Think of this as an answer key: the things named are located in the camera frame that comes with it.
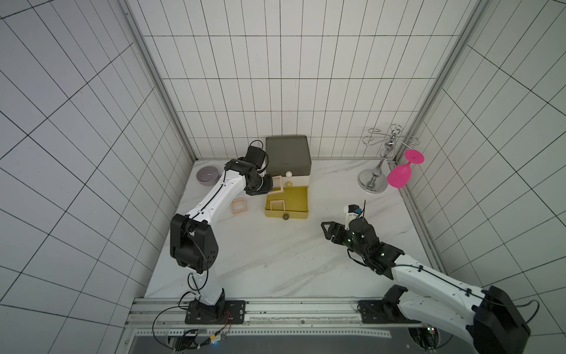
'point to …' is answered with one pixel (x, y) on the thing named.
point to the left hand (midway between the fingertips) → (267, 194)
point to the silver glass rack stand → (375, 180)
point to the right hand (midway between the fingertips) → (319, 227)
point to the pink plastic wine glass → (400, 175)
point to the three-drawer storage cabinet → (289, 156)
